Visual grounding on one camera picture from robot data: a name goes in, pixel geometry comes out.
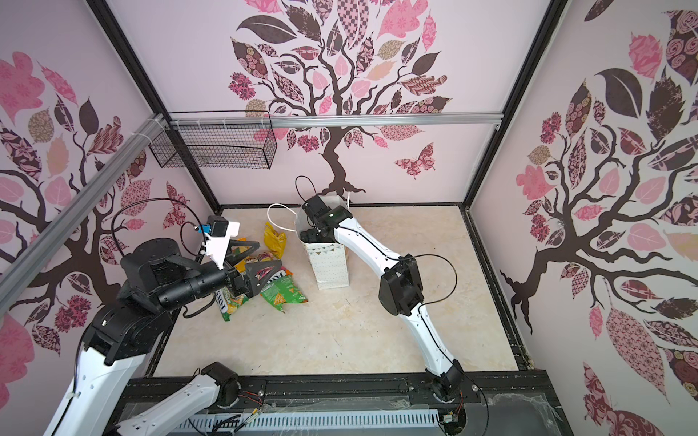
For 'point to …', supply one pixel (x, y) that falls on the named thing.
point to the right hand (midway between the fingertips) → (319, 237)
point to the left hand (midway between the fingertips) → (269, 260)
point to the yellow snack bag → (274, 240)
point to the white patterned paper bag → (330, 261)
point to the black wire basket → (219, 140)
